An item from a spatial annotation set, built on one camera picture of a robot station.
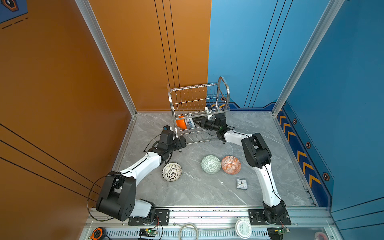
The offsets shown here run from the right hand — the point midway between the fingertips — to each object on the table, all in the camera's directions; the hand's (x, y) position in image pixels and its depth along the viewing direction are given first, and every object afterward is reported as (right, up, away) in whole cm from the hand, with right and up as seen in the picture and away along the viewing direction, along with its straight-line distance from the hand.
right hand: (193, 120), depth 96 cm
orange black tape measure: (-42, -52, -29) cm, 73 cm away
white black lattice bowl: (-12, -30, -9) cm, 34 cm away
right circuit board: (+42, -53, -26) cm, 73 cm away
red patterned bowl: (+23, -27, -6) cm, 36 cm away
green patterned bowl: (+11, -27, -5) cm, 30 cm away
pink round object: (+60, -54, -28) cm, 85 cm away
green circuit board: (-20, -54, -25) cm, 63 cm away
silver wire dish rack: (-3, +11, -7) cm, 13 cm away
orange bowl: (-8, -2, +3) cm, 9 cm away
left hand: (-8, -12, -6) cm, 15 cm away
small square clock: (+28, -36, -13) cm, 47 cm away
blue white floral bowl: (-2, -1, +1) cm, 3 cm away
